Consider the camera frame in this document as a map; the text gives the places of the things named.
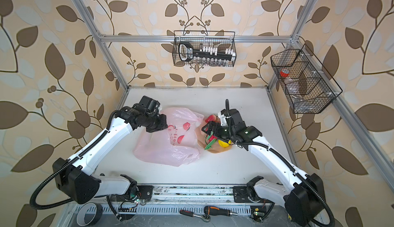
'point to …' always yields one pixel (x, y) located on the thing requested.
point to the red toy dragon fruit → (213, 139)
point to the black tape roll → (89, 213)
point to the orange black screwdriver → (215, 210)
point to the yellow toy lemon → (224, 144)
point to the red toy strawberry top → (212, 117)
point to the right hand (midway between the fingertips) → (208, 132)
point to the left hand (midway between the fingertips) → (166, 124)
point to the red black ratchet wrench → (205, 218)
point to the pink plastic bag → (176, 145)
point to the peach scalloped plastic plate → (215, 147)
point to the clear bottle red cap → (284, 73)
